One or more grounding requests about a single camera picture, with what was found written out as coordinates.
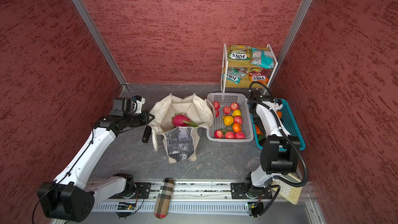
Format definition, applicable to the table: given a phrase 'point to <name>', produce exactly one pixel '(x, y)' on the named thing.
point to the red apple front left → (218, 134)
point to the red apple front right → (240, 135)
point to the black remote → (146, 134)
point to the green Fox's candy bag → (234, 74)
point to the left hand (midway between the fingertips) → (154, 120)
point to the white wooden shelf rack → (242, 66)
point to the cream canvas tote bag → (182, 143)
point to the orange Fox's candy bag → (255, 75)
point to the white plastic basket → (222, 101)
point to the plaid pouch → (164, 197)
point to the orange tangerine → (237, 127)
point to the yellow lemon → (228, 120)
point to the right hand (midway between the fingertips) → (270, 125)
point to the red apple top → (234, 106)
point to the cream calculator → (290, 193)
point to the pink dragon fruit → (178, 120)
